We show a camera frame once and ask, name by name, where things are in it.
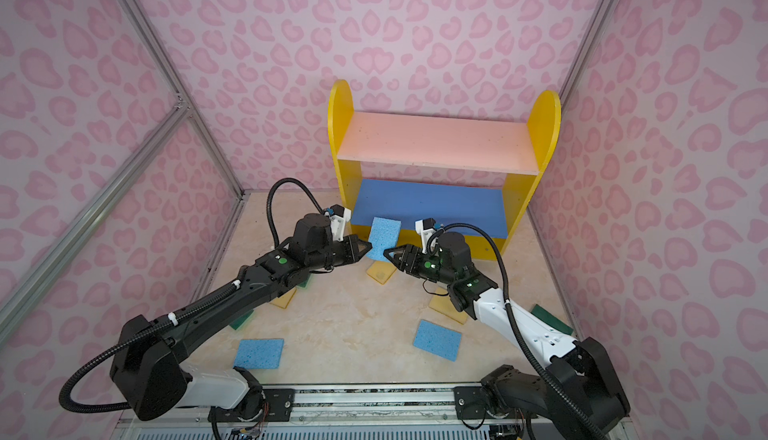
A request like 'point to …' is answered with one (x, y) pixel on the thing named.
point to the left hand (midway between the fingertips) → (375, 241)
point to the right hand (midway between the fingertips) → (390, 255)
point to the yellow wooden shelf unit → (461, 178)
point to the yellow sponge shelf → (381, 271)
